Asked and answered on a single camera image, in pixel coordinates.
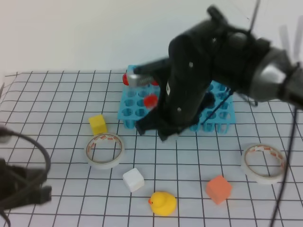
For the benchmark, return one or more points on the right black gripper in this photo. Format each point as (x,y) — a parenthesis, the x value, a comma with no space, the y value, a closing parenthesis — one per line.
(184,93)

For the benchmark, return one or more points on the red capped tube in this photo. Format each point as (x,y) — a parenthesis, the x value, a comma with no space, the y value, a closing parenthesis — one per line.
(125,80)
(150,101)

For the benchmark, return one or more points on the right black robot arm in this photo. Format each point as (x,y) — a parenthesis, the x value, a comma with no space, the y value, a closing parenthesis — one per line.
(251,66)

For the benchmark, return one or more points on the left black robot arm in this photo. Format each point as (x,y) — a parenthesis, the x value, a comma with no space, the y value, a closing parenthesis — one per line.
(21,186)

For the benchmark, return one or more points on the white grid cloth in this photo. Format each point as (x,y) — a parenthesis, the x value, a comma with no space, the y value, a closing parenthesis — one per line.
(54,108)

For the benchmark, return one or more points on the white cube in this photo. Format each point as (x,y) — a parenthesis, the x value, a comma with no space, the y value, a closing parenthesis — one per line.
(133,180)

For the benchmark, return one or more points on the left white tape roll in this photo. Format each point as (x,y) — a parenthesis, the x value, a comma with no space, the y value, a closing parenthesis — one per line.
(103,165)

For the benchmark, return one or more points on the white tape roll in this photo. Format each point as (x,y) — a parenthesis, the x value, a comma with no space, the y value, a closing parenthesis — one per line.
(103,165)
(261,178)

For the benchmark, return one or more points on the yellow cube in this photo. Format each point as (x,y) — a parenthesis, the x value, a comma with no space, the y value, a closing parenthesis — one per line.
(98,124)

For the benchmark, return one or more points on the yellow rubber duck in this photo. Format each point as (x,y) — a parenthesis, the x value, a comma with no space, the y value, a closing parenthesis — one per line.
(162,203)

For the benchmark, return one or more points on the orange cube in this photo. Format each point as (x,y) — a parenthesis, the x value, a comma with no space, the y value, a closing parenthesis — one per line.
(218,189)

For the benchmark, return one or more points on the right white tape roll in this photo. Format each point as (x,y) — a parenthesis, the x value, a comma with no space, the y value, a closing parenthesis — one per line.
(261,178)

